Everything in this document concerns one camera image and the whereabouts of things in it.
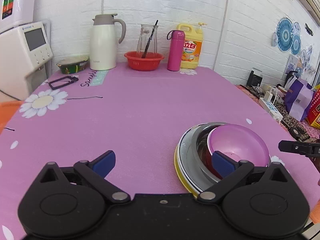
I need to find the red and white bowl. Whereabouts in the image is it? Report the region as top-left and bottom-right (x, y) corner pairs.
(204, 152), (222, 179)

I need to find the purple plastic bowl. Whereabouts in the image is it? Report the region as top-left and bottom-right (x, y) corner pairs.
(207, 124), (270, 167)

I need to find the stainless steel bowl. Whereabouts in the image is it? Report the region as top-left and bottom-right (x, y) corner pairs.
(178, 122), (225, 194)

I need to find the white gold-rimmed plate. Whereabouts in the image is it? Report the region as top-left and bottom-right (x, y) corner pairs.
(177, 144), (199, 193)

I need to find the leopard pattern cloth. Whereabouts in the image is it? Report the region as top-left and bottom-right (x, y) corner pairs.
(236, 84), (320, 143)

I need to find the red cardboard box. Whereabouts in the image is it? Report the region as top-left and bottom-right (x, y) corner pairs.
(306, 89), (320, 129)

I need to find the purple paper bag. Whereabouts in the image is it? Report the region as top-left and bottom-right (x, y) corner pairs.
(284, 75), (314, 121)

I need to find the white power strip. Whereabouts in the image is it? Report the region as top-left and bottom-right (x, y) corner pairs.
(259, 98), (283, 123)

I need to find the white phone charger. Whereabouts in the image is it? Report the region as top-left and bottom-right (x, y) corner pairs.
(264, 91), (273, 102)

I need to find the purple floral tablecloth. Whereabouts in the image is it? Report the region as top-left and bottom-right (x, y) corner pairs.
(1, 63), (319, 239)

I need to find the black box with card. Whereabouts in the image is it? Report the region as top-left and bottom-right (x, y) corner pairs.
(246, 68), (263, 87)

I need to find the orange chair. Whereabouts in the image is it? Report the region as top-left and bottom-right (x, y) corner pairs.
(0, 101), (23, 132)

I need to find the green instant noodle bowl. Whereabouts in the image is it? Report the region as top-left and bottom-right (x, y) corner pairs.
(56, 56), (89, 74)

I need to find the yellow detergent bottle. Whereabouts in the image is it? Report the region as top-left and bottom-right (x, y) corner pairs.
(177, 22), (206, 69)

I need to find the pink thermos bottle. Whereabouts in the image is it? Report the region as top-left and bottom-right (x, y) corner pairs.
(167, 30), (185, 72)

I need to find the red plastic basket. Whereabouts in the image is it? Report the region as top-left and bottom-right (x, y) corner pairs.
(124, 51), (164, 71)

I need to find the white thermos jug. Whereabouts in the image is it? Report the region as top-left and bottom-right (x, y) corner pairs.
(89, 14), (126, 71)

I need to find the white water dispenser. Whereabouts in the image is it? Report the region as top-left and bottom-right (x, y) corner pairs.
(1, 0), (53, 102)

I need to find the clear glass pitcher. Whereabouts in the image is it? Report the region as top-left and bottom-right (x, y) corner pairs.
(137, 24), (158, 56)

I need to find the black stirring stick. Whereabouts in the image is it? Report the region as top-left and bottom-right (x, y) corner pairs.
(142, 20), (158, 58)

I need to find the white charging cable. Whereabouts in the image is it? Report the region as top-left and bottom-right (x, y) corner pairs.
(267, 86), (282, 106)

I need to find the blue round wall decoration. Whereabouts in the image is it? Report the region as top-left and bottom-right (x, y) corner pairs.
(271, 17), (302, 55)

